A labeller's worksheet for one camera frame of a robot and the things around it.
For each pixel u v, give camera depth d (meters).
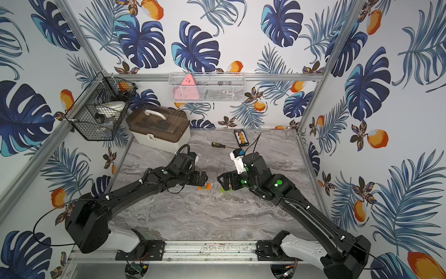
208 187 0.95
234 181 0.62
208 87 0.93
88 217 0.46
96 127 0.81
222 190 0.63
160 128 0.96
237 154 0.63
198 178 0.75
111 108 0.80
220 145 1.10
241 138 1.14
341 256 0.38
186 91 0.89
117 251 0.74
